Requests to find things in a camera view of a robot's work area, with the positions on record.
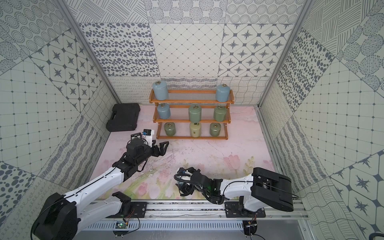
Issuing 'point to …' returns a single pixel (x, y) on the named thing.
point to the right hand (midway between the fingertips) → (182, 177)
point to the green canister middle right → (219, 113)
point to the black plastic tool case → (124, 118)
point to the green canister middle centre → (195, 111)
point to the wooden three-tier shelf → (179, 101)
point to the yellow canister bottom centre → (195, 129)
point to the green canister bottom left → (170, 128)
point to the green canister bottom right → (215, 129)
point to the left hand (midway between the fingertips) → (165, 142)
